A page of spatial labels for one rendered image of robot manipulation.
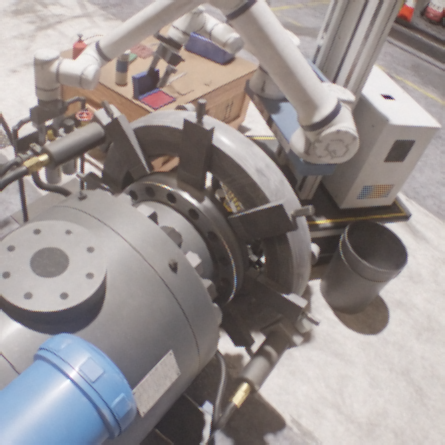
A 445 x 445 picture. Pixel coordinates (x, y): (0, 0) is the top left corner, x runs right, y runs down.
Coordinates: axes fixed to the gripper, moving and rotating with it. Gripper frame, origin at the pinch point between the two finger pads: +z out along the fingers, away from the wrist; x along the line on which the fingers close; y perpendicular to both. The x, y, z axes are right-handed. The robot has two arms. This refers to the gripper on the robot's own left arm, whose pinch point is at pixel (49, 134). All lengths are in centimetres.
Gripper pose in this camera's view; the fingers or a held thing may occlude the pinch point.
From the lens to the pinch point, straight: 170.9
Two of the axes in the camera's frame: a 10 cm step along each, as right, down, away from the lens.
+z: -2.2, 7.1, 6.7
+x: -5.5, 4.8, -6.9
